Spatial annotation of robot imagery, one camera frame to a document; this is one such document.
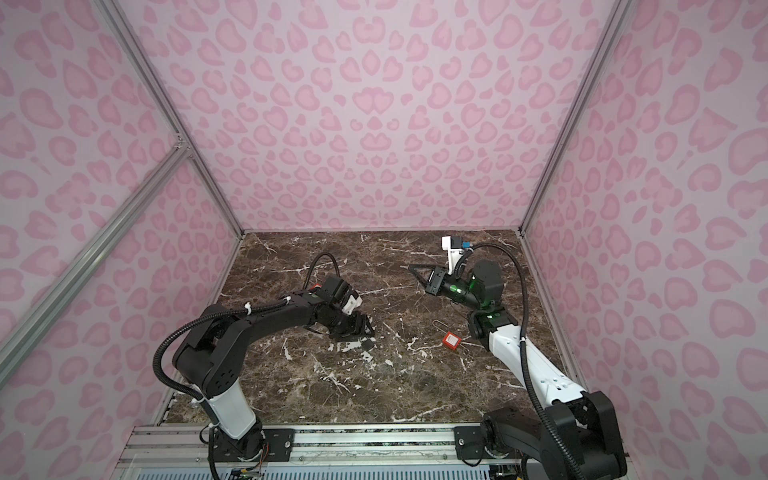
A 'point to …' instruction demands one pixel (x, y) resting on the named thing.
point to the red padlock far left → (316, 285)
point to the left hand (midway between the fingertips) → (370, 332)
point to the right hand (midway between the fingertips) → (412, 269)
